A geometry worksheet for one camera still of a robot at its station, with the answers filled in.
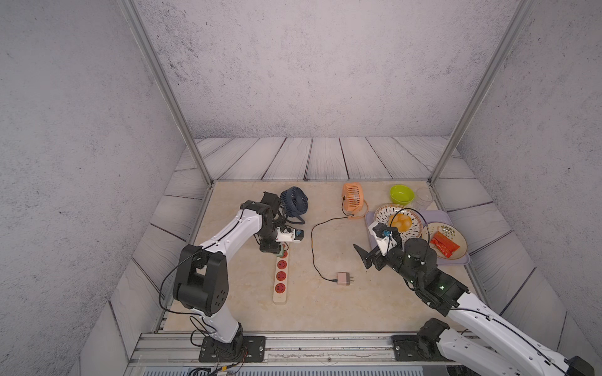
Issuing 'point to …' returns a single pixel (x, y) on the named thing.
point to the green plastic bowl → (401, 194)
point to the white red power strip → (280, 291)
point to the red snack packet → (446, 246)
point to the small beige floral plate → (450, 231)
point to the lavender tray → (370, 218)
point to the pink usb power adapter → (343, 278)
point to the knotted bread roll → (402, 222)
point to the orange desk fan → (353, 200)
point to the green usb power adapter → (281, 251)
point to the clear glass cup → (424, 197)
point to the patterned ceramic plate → (383, 213)
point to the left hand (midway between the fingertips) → (278, 241)
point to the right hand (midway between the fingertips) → (369, 235)
